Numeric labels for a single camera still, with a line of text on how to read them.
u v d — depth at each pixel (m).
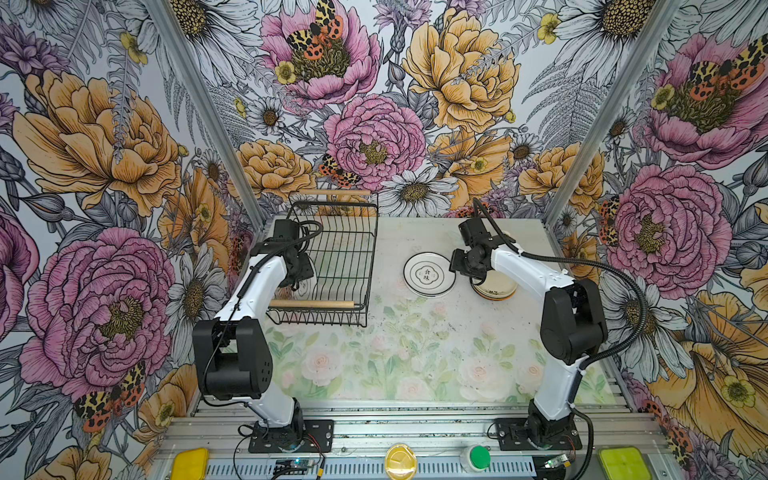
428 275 1.05
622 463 0.70
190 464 0.71
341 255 1.09
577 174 1.06
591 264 0.53
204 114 0.88
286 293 0.92
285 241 0.69
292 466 0.71
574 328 0.51
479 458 0.64
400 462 0.70
